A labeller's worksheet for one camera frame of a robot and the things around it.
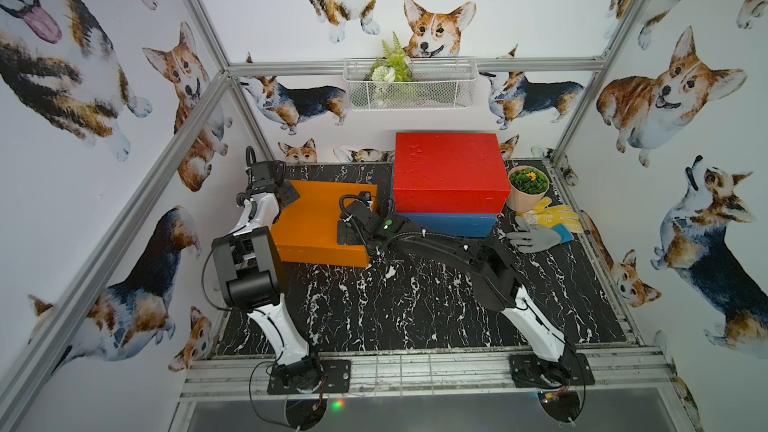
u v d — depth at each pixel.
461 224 0.94
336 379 0.73
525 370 0.73
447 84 1.00
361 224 0.68
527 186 1.00
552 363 0.64
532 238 0.95
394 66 0.82
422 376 0.75
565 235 0.98
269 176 0.75
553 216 1.03
